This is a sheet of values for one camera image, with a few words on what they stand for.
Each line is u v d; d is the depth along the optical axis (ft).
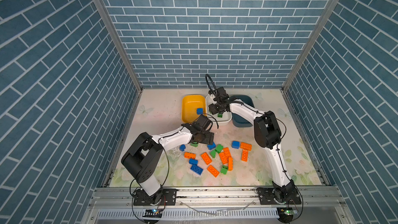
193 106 3.57
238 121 3.07
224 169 2.68
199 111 3.48
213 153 2.87
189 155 2.84
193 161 2.72
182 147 2.90
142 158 1.49
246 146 2.92
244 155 2.84
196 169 2.70
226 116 3.44
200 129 2.28
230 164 2.71
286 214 2.35
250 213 2.32
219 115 3.35
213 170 2.70
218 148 2.90
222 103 2.53
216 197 2.48
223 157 2.83
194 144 2.99
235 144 3.00
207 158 2.78
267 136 1.94
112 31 2.84
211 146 2.92
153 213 2.37
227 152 2.90
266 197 2.40
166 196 2.40
